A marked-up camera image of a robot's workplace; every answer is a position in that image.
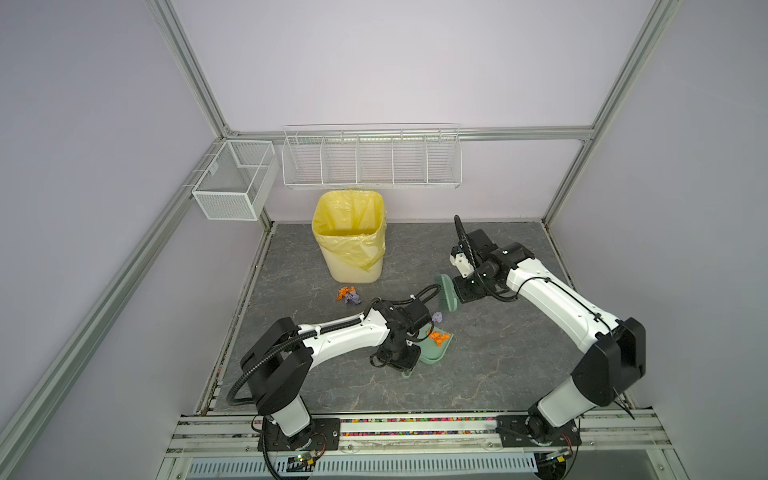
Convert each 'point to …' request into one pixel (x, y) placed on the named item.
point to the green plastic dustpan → (434, 346)
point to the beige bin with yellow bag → (350, 227)
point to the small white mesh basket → (239, 180)
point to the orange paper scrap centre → (438, 337)
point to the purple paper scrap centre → (437, 316)
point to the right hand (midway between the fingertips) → (463, 295)
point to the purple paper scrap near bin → (354, 297)
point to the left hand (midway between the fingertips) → (405, 372)
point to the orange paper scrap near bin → (343, 291)
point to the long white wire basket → (418, 156)
